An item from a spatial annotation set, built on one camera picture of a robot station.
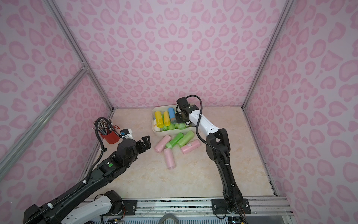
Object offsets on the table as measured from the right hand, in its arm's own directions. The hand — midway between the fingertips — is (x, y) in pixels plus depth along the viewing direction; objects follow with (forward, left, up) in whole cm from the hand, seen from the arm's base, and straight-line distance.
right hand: (178, 118), depth 98 cm
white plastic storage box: (-7, +5, -8) cm, 11 cm away
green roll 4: (-13, +2, -9) cm, 16 cm away
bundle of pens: (-12, +46, +6) cm, 48 cm away
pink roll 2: (-18, +11, -7) cm, 23 cm away
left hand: (-23, +15, +9) cm, 29 cm away
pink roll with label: (-17, -10, -7) cm, 21 cm away
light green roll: (-1, +1, -7) cm, 8 cm away
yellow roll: (0, +14, -2) cm, 14 cm away
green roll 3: (-6, -1, +8) cm, 10 cm away
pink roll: (-26, +4, -9) cm, 28 cm away
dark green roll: (-3, +10, -8) cm, 13 cm away
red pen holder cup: (-14, +44, -3) cm, 46 cm away
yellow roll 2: (+3, +9, -4) cm, 10 cm away
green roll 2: (-6, -3, -1) cm, 7 cm away
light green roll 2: (-11, -5, -8) cm, 15 cm away
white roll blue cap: (-4, +16, -8) cm, 19 cm away
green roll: (-2, +5, -8) cm, 9 cm away
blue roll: (+7, +5, -5) cm, 10 cm away
